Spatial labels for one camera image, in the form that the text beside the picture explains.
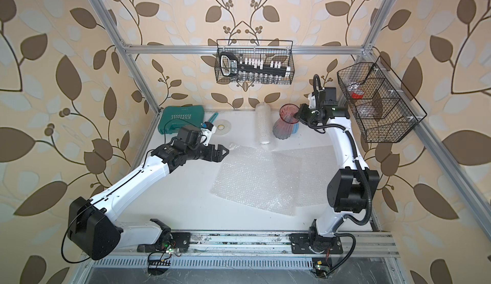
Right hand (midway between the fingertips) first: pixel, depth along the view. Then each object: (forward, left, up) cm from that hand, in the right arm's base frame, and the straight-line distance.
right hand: (295, 115), depth 84 cm
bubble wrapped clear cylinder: (+10, +13, -18) cm, 24 cm away
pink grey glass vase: (-1, +5, -9) cm, 10 cm away
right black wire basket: (-1, -34, +6) cm, 35 cm away
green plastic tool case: (+20, +66, -20) cm, 71 cm away
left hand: (-13, +34, -5) cm, 36 cm away
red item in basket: (+4, -26, +6) cm, 27 cm away
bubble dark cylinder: (-18, +17, -25) cm, 35 cm away
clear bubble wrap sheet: (-10, -15, -26) cm, 31 cm away
